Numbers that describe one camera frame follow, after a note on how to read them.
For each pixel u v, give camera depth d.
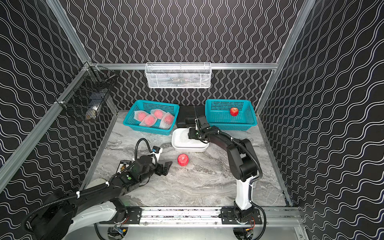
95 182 0.85
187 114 1.13
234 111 1.13
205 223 0.73
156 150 0.73
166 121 1.06
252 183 0.54
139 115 1.09
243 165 0.51
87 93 0.94
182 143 0.97
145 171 0.65
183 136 0.97
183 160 0.88
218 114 1.21
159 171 0.75
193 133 0.87
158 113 1.10
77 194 0.46
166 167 0.75
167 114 1.09
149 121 1.06
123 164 0.91
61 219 0.41
